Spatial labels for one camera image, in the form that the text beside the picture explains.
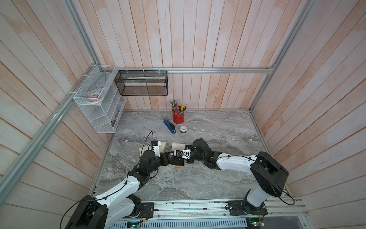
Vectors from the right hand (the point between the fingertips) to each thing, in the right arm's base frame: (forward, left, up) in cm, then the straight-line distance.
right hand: (180, 149), depth 86 cm
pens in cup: (+32, +5, +7) cm, 33 cm away
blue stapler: (+23, +8, -5) cm, 24 cm away
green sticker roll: (+21, -2, -7) cm, 22 cm away
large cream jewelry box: (-5, +2, -7) cm, 9 cm away
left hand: (-4, +5, +1) cm, 7 cm away
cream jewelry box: (+5, +13, -7) cm, 15 cm away
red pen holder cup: (+28, +2, -3) cm, 28 cm away
